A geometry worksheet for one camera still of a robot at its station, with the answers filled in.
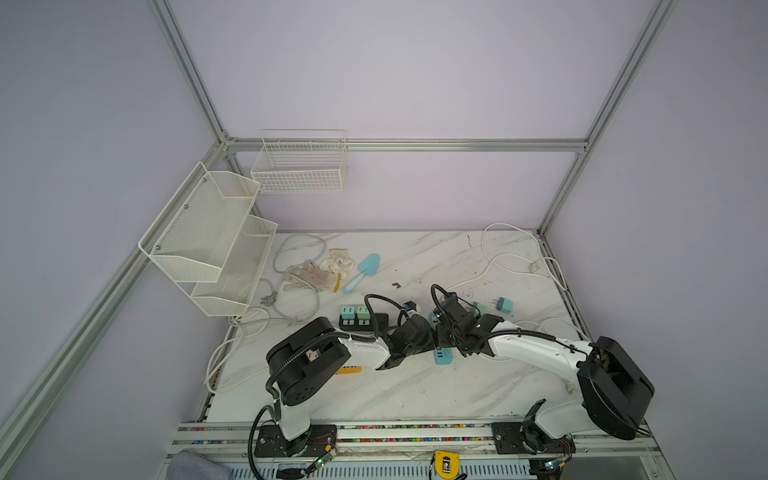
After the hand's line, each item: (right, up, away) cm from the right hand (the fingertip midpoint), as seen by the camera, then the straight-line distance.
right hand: (440, 332), depth 88 cm
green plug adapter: (+15, +5, +10) cm, 19 cm away
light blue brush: (-23, +20, +22) cm, 38 cm away
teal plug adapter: (+24, +6, +11) cm, 27 cm away
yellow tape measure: (-1, -27, -19) cm, 32 cm away
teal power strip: (+1, -7, -2) cm, 7 cm away
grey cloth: (-61, -26, -20) cm, 69 cm away
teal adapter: (-28, +5, +3) cm, 29 cm away
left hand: (-1, -3, +1) cm, 3 cm away
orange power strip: (-26, -10, -4) cm, 28 cm away
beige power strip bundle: (-39, +16, +18) cm, 46 cm away
